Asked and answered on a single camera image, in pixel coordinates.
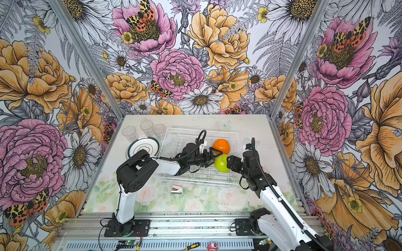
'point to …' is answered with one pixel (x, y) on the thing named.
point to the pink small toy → (212, 246)
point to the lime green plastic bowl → (220, 163)
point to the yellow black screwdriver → (191, 246)
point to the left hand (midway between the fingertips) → (220, 160)
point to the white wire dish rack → (173, 140)
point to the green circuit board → (130, 244)
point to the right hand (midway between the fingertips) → (232, 165)
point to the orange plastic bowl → (222, 145)
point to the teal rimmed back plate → (146, 143)
